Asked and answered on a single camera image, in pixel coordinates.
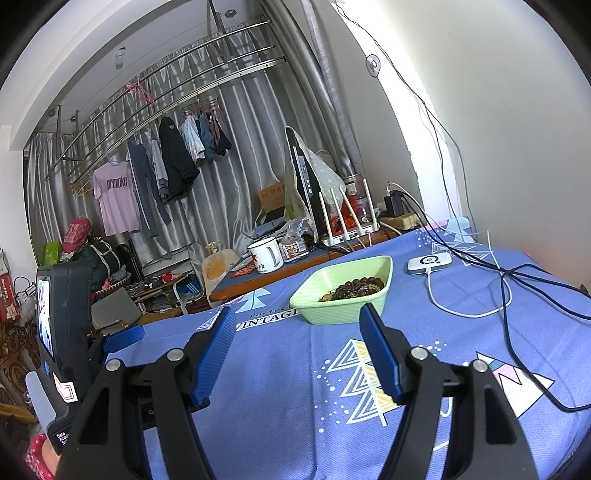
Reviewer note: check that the beige sack bag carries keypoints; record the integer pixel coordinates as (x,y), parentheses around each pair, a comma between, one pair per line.
(215,266)

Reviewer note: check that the cloth covered monitor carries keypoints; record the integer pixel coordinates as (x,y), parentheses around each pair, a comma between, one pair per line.
(313,191)

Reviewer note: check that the red envelope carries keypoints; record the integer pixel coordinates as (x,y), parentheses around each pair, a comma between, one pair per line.
(244,271)

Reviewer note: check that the white power bank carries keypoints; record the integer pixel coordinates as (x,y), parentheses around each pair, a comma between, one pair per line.
(429,263)

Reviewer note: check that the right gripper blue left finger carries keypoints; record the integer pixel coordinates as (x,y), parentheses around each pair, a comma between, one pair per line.
(106,440)

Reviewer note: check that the metal clothes rack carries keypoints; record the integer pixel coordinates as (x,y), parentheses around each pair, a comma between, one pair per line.
(176,80)

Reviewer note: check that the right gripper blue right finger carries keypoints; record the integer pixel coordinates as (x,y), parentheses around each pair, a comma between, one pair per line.
(486,440)

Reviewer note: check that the wooden desk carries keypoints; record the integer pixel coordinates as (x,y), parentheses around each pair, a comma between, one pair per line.
(255,290)

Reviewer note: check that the white wifi router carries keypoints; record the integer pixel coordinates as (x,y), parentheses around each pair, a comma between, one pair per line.
(349,214)

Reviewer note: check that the white enamel mug red star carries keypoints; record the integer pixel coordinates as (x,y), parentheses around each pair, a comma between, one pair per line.
(266,255)

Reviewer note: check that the green plastic tray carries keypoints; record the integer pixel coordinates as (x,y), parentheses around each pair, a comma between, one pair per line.
(336,294)

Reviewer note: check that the pink t-shirt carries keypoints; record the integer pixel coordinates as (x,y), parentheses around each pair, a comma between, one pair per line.
(113,189)

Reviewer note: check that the black hanging shirt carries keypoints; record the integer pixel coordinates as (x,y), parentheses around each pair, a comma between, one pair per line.
(180,168)

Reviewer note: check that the dark green duffel bag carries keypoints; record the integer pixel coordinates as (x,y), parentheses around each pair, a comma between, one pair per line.
(103,260)

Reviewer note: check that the left hand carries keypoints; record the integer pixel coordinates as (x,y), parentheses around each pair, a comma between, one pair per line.
(42,458)

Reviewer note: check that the black power adapter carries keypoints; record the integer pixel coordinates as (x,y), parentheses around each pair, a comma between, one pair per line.
(394,202)

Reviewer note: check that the grey laptop box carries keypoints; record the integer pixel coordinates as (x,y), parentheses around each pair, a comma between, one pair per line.
(114,312)

